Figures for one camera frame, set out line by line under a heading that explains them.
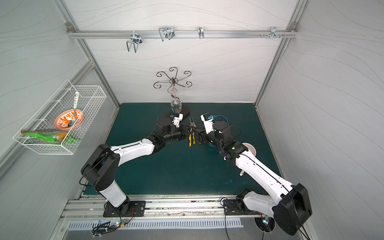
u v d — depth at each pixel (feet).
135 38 2.56
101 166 1.51
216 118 2.11
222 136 1.85
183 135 2.41
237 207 2.22
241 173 2.77
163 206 2.47
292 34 2.57
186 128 2.51
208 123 2.14
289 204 1.26
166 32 2.52
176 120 2.62
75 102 2.22
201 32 2.57
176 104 3.04
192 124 2.69
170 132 2.36
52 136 1.78
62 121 2.18
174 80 3.00
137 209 2.41
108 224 2.35
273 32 2.51
